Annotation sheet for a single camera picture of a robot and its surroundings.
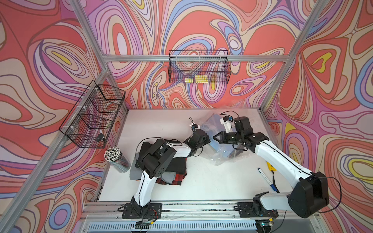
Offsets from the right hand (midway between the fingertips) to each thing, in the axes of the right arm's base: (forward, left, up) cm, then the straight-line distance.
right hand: (214, 141), depth 80 cm
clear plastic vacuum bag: (+9, 0, +3) cm, 10 cm away
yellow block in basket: (+37, +6, +17) cm, 41 cm away
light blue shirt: (-6, -6, +1) cm, 8 cm away
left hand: (+10, -2, -11) cm, 15 cm away
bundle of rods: (-7, +53, +1) cm, 54 cm away
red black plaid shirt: (-15, +21, -15) cm, 30 cm away
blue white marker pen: (-21, -33, -18) cm, 43 cm away
